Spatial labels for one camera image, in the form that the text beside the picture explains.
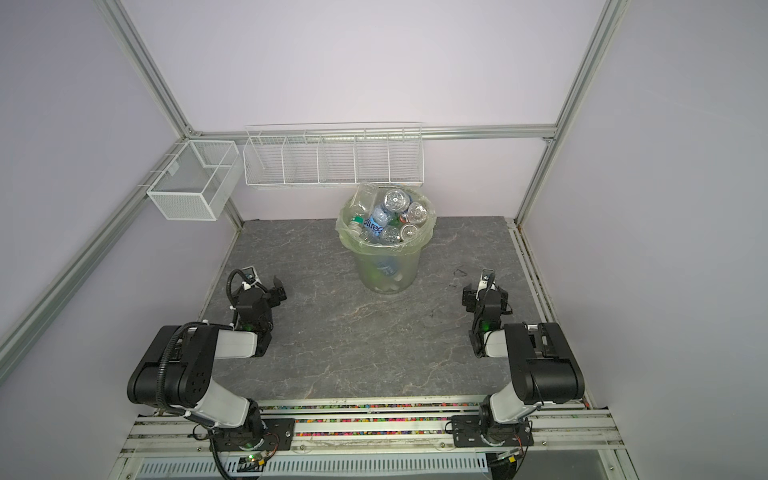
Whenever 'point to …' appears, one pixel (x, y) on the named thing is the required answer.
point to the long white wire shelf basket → (335, 154)
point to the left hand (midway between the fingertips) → (262, 282)
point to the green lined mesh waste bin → (387, 230)
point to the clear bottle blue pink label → (377, 221)
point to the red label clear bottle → (417, 213)
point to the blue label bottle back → (397, 200)
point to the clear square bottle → (363, 201)
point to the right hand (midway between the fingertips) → (488, 288)
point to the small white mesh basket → (194, 184)
